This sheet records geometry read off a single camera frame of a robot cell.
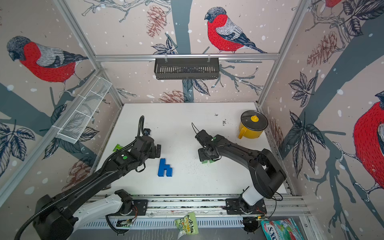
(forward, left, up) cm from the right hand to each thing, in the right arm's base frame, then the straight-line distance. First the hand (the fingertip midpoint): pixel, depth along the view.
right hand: (205, 154), depth 88 cm
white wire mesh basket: (+7, +74, +18) cm, 76 cm away
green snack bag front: (-34, +8, -4) cm, 35 cm away
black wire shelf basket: (+56, +14, +24) cm, 62 cm away
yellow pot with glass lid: (+19, -30, +6) cm, 36 cm away
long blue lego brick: (-7, +25, -2) cm, 26 cm away
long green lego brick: (-3, -1, -4) cm, 5 cm away
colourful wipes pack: (-34, -35, -2) cm, 49 cm away
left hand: (+1, +29, +11) cm, 31 cm away
